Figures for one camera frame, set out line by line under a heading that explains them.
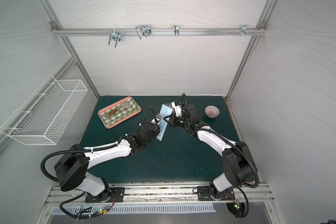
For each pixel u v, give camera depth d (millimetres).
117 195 738
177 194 749
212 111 1078
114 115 1076
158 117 715
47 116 690
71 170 429
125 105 1138
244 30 764
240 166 438
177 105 751
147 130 618
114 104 1145
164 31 793
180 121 726
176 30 781
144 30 766
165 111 815
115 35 775
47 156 417
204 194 734
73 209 703
